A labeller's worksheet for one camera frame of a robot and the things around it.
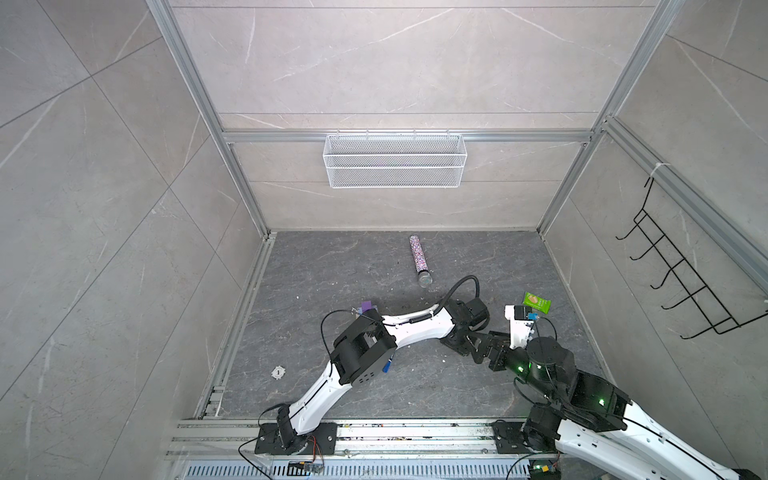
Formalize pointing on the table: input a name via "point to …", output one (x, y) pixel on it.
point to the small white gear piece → (278, 372)
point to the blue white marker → (386, 366)
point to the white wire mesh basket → (395, 161)
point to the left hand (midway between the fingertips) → (464, 341)
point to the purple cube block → (366, 305)
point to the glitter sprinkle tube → (421, 263)
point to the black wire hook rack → (719, 319)
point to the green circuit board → (545, 470)
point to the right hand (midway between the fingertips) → (474, 332)
